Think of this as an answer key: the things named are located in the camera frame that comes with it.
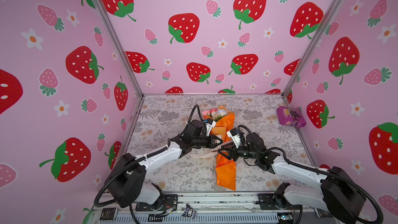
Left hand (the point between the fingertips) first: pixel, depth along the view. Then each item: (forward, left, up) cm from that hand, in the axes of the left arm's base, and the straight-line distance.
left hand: (223, 142), depth 77 cm
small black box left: (-29, +54, -15) cm, 63 cm away
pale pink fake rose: (+26, +10, -9) cm, 29 cm away
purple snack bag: (+24, -48, -10) cm, 54 cm away
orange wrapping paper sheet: (+19, -1, -7) cm, 20 cm away
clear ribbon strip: (+1, +12, -16) cm, 20 cm away
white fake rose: (+25, +3, -10) cm, 27 cm away
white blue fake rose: (+25, -2, -7) cm, 26 cm away
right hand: (-3, +2, -2) cm, 4 cm away
